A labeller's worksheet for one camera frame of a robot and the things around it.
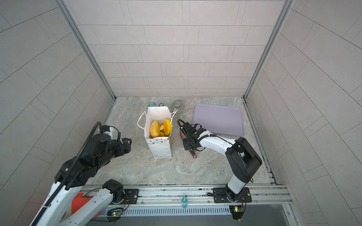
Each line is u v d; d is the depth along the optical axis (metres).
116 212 0.64
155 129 0.76
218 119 1.02
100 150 0.46
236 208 0.69
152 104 1.09
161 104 1.12
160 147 0.72
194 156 0.79
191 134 0.66
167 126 0.76
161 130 0.81
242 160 0.45
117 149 0.57
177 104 1.08
